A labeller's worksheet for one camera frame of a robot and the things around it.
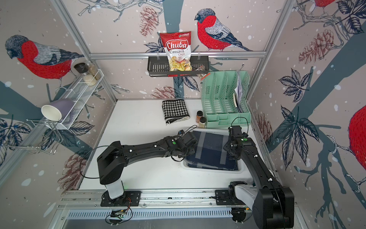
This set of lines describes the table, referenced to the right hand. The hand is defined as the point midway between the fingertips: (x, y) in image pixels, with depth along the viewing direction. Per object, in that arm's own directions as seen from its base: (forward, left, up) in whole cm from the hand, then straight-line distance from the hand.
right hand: (229, 147), depth 84 cm
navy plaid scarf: (-4, +12, 0) cm, 13 cm away
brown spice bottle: (+25, +18, +1) cm, 31 cm away
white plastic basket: (-14, +24, -2) cm, 28 cm away
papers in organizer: (+30, -7, +15) cm, 35 cm away
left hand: (-3, +19, +2) cm, 20 cm away
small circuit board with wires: (-35, +60, -9) cm, 70 cm away
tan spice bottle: (+18, +16, +2) cm, 24 cm away
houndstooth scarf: (+30, +36, -3) cm, 48 cm away
